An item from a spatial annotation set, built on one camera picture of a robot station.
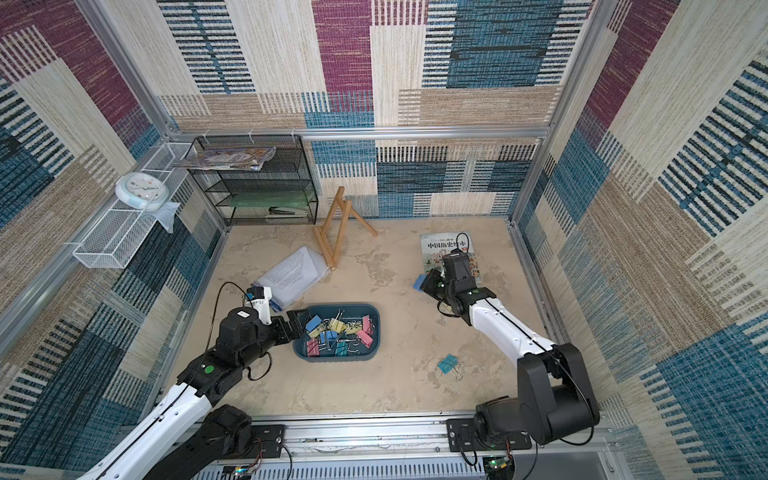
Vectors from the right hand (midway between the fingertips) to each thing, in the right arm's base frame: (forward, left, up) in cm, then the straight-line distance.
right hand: (422, 276), depth 89 cm
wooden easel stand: (+26, +35, -7) cm, 44 cm away
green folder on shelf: (+35, +53, 0) cm, 64 cm away
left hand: (-13, +34, +3) cm, 36 cm away
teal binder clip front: (-21, -6, -11) cm, 25 cm away
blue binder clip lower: (-14, +28, -12) cm, 33 cm away
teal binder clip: (-17, +23, -11) cm, 31 cm away
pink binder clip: (-16, +32, -11) cm, 37 cm away
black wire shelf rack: (+39, +44, +10) cm, 60 cm away
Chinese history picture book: (+22, -7, -12) cm, 26 cm away
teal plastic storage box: (-6, +21, -8) cm, 23 cm away
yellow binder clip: (-11, +25, -9) cm, 29 cm away
